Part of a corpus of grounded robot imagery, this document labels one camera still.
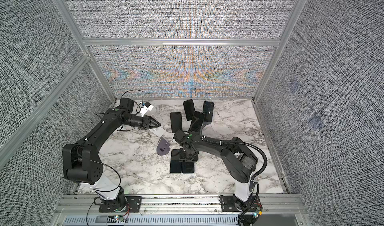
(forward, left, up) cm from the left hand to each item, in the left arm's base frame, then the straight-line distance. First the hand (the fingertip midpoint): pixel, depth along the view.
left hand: (158, 125), depth 82 cm
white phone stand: (+8, +3, -17) cm, 19 cm away
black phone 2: (-18, -16, -16) cm, 29 cm away
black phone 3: (+9, -9, -9) cm, 16 cm away
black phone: (-15, -8, -18) cm, 25 cm away
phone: (+13, -23, -14) cm, 30 cm away
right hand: (-13, -14, -17) cm, 26 cm away
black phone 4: (+16, -30, -6) cm, 35 cm away
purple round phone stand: (-6, -1, -13) cm, 14 cm away
